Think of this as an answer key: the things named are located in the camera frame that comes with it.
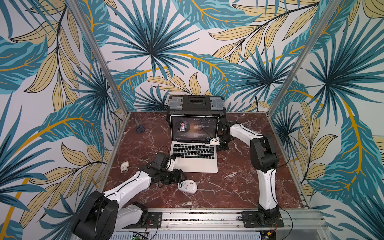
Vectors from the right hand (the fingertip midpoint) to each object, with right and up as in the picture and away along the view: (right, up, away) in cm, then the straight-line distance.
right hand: (219, 145), depth 101 cm
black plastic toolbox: (-15, +27, -1) cm, 31 cm away
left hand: (-24, -17, -20) cm, 36 cm away
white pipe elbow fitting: (-58, -11, -14) cm, 61 cm away
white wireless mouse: (-21, -20, -20) cm, 35 cm away
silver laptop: (-20, +8, -4) cm, 22 cm away
